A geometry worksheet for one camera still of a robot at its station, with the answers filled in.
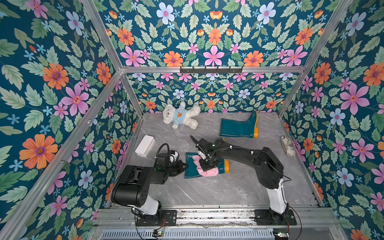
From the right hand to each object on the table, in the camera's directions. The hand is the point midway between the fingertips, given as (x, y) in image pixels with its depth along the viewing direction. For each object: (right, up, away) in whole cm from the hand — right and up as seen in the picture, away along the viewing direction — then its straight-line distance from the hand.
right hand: (205, 165), depth 89 cm
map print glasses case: (+55, +11, +9) cm, 57 cm away
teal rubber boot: (+31, +22, +16) cm, 41 cm away
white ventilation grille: (+7, -28, -18) cm, 34 cm away
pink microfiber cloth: (+4, -2, -5) cm, 7 cm away
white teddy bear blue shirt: (-18, +32, +19) cm, 41 cm away
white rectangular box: (-39, +11, +7) cm, 41 cm away
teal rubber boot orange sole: (-9, -2, -2) cm, 9 cm away
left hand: (-10, 0, +2) cm, 10 cm away
